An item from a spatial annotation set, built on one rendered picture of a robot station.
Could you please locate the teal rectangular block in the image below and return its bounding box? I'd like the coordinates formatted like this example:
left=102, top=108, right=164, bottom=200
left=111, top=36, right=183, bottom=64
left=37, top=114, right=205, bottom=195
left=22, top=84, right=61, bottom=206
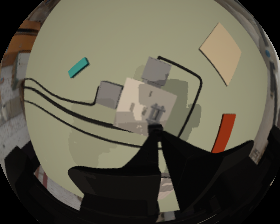
left=68, top=57, right=89, bottom=79

